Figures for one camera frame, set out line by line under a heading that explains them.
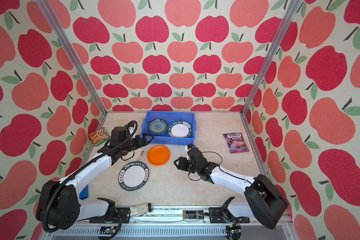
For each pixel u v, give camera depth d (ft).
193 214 2.36
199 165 2.13
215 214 2.41
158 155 3.13
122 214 2.44
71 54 2.84
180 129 3.55
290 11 2.32
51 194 1.36
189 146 2.62
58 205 1.33
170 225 2.37
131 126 2.50
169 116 3.79
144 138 2.45
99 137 3.39
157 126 3.57
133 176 2.83
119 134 2.14
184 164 2.45
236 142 3.24
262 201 1.35
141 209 2.41
